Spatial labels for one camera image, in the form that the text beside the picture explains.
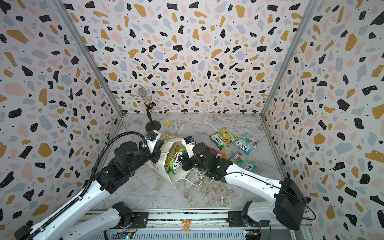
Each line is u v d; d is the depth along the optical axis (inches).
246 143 39.5
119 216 24.2
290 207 16.0
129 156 19.8
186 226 28.2
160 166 28.2
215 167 22.6
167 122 44.7
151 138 22.3
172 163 29.3
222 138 40.7
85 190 17.5
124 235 27.6
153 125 44.6
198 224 28.8
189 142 25.6
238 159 36.5
